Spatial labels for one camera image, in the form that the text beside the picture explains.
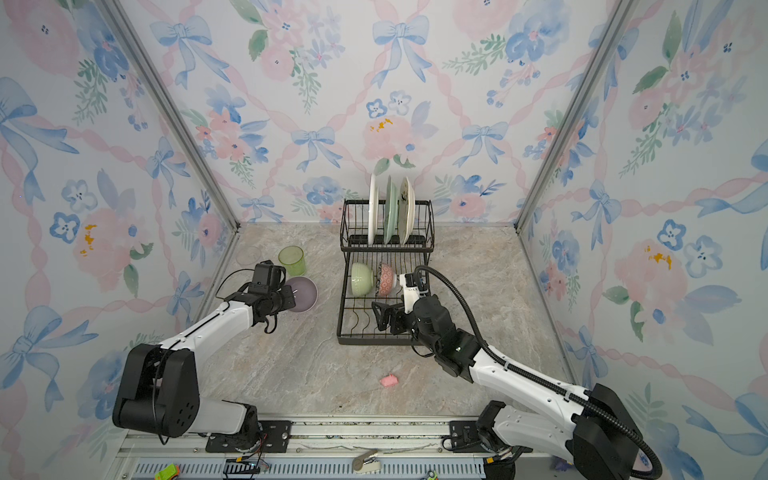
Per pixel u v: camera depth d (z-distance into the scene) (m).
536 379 0.47
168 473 0.68
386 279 0.92
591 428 0.40
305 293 0.93
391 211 1.76
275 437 0.74
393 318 0.67
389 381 0.81
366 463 0.69
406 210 1.41
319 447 0.73
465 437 0.73
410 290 0.67
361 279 0.92
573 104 0.85
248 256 1.07
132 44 0.73
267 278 0.70
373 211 0.76
